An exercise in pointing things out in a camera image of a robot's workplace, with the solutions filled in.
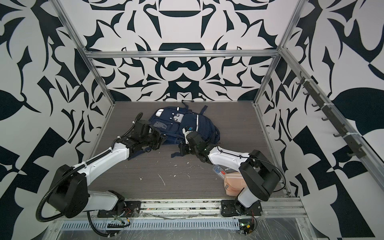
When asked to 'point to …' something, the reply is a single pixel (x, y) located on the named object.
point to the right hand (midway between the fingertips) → (179, 144)
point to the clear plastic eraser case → (218, 170)
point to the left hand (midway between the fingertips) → (170, 132)
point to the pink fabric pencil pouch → (234, 183)
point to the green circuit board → (246, 226)
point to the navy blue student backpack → (171, 125)
